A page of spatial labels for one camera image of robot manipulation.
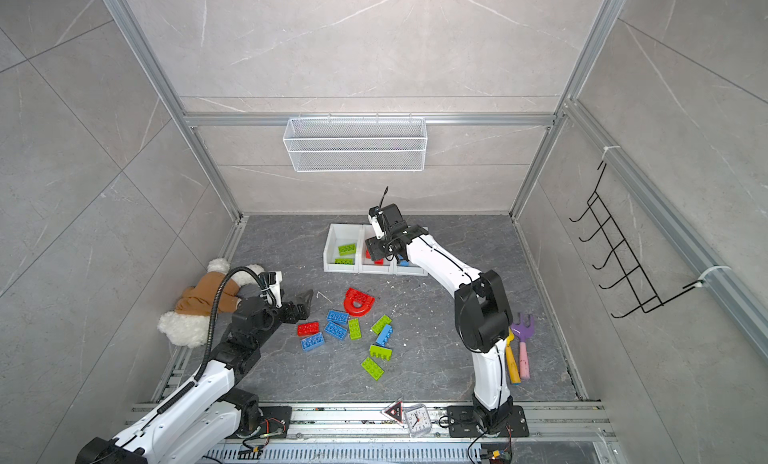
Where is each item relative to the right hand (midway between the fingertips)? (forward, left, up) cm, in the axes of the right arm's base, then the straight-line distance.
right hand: (378, 242), depth 93 cm
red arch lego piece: (-14, +7, -14) cm, 21 cm away
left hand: (-16, +23, +1) cm, 28 cm away
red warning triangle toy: (-45, -4, -13) cm, 47 cm away
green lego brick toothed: (-30, 0, -12) cm, 33 cm away
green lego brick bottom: (-34, +2, -14) cm, 37 cm away
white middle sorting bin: (0, +5, -12) cm, 13 cm away
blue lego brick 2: (-19, +13, -12) cm, 26 cm away
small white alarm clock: (-47, -10, -13) cm, 50 cm away
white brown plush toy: (-23, +54, -7) cm, 59 cm away
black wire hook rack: (-27, -56, +17) cm, 65 cm away
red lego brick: (+4, +4, -11) cm, 12 cm away
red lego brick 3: (-23, +21, -12) cm, 34 cm away
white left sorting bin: (+15, +15, -12) cm, 24 cm away
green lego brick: (+7, +12, -12) cm, 19 cm away
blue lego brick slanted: (-26, -1, -12) cm, 29 cm away
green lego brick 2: (+2, +13, -12) cm, 18 cm away
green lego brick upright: (-23, +7, -13) cm, 28 cm away
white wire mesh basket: (+31, +7, +16) cm, 35 cm away
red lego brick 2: (+1, 0, -12) cm, 13 cm away
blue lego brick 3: (-23, +13, -13) cm, 30 cm away
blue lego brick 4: (-27, +20, -12) cm, 35 cm away
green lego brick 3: (-22, 0, -14) cm, 26 cm away
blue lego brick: (0, -9, -12) cm, 15 cm away
